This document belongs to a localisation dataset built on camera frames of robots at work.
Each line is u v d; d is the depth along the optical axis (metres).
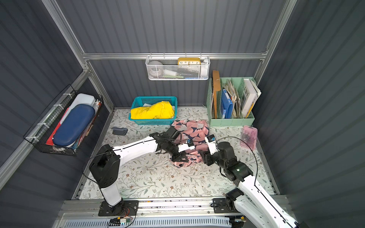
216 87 0.87
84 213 0.74
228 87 1.01
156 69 0.83
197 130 1.02
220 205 0.73
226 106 0.97
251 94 0.94
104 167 0.47
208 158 0.67
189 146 0.73
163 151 0.73
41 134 0.62
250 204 0.58
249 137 1.02
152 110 1.01
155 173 0.86
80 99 0.79
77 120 0.68
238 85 1.08
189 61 0.87
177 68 0.90
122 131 1.03
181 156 0.72
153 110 1.01
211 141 0.66
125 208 0.73
